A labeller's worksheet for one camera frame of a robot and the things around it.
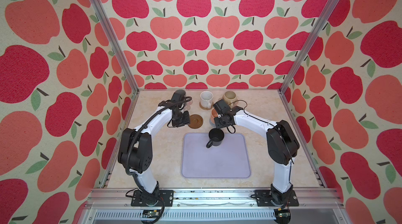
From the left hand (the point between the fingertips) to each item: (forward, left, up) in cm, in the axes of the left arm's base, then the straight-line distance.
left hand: (191, 123), depth 90 cm
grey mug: (+25, +8, +1) cm, 26 cm away
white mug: (+20, -10, -1) cm, 23 cm away
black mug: (-6, -15, -5) cm, 17 cm away
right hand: (+3, -19, -4) cm, 20 cm away
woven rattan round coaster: (+19, -9, -10) cm, 23 cm away
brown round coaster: (+7, -3, -9) cm, 12 cm away
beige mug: (+25, -27, -5) cm, 37 cm away
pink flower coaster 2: (+21, -31, -6) cm, 38 cm away
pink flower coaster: (+22, +4, -9) cm, 24 cm away
